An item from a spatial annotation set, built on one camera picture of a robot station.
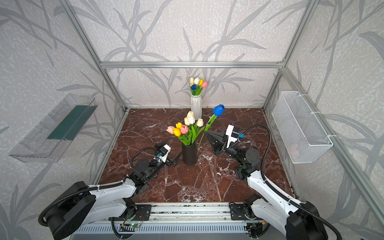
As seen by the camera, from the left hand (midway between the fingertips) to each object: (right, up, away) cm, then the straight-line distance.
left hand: (176, 141), depth 77 cm
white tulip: (+10, +35, +12) cm, 38 cm away
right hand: (+15, +8, -17) cm, 24 cm away
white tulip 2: (+9, +12, -11) cm, 18 cm away
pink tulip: (+15, +34, +15) cm, 40 cm away
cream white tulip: (+7, +36, +16) cm, 41 cm away
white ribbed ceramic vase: (+9, +21, +26) cm, 34 cm away
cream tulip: (+6, +10, -4) cm, 12 cm away
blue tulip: (+8, +31, +12) cm, 34 cm away
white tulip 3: (+12, +10, -8) cm, 17 cm away
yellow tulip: (+12, +35, +16) cm, 41 cm away
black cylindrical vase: (+7, -8, +5) cm, 11 cm away
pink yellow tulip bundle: (+5, +4, -6) cm, 9 cm away
